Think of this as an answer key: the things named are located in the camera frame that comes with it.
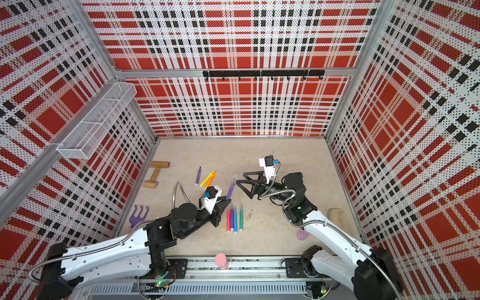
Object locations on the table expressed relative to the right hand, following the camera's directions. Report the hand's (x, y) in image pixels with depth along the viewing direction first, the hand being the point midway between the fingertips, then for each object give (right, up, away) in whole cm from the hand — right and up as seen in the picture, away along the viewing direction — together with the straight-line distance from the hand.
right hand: (242, 179), depth 67 cm
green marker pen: (-2, -21, +21) cm, 30 cm away
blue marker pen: (-4, -21, +19) cm, 29 cm away
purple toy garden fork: (-53, -23, +21) cm, 62 cm away
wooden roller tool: (-50, -6, +32) cm, 60 cm away
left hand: (-5, -8, +4) cm, 10 cm away
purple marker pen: (-26, -3, +35) cm, 43 cm away
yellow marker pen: (-21, -4, +34) cm, 40 cm away
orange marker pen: (-20, -5, +33) cm, 39 cm away
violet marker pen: (-4, -3, -1) cm, 6 cm away
